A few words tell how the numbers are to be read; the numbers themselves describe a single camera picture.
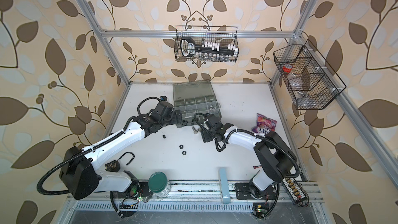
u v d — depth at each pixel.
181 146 0.89
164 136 0.91
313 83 0.73
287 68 0.87
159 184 0.67
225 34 0.91
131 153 0.86
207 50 0.84
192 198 0.74
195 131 0.94
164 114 0.63
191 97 1.08
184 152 0.87
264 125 0.93
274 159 0.44
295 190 0.74
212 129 0.68
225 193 0.71
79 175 0.40
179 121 0.76
